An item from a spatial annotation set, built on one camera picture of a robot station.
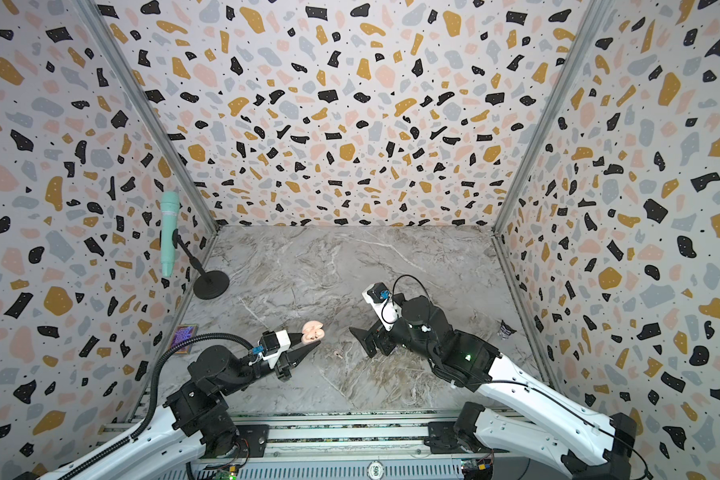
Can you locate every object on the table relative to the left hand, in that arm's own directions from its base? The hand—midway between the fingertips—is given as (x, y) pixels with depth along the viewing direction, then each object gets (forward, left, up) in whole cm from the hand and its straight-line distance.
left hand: (317, 333), depth 64 cm
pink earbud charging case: (0, +1, +1) cm, 1 cm away
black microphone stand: (+31, +44, -27) cm, 60 cm away
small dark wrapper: (+11, -52, -23) cm, 58 cm away
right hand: (+4, -10, +1) cm, 11 cm away
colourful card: (+13, +45, -25) cm, 53 cm away
